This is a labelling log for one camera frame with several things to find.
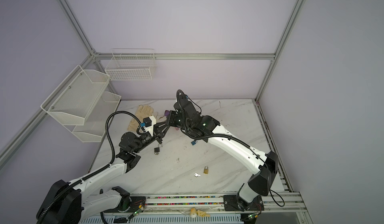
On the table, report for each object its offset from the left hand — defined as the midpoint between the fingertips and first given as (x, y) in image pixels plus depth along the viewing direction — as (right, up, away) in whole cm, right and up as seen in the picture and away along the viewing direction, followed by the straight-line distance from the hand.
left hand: (170, 122), depth 71 cm
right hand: (-2, +3, -4) cm, 5 cm away
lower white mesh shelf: (-50, -5, +19) cm, 54 cm away
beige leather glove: (-29, +6, +43) cm, 52 cm away
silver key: (+13, -31, +11) cm, 35 cm away
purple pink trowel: (-10, +4, +39) cm, 40 cm away
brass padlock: (+18, -29, +13) cm, 36 cm away
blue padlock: (+11, -15, +24) cm, 30 cm away
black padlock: (-12, -19, +21) cm, 30 cm away
